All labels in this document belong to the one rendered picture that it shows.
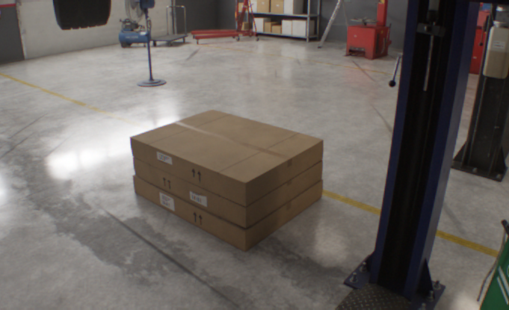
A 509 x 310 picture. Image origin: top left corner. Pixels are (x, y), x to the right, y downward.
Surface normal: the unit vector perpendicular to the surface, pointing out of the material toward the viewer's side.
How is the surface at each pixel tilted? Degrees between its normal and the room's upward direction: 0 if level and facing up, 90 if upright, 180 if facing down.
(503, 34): 90
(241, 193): 89
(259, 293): 0
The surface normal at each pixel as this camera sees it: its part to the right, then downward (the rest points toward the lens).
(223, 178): -0.63, 0.26
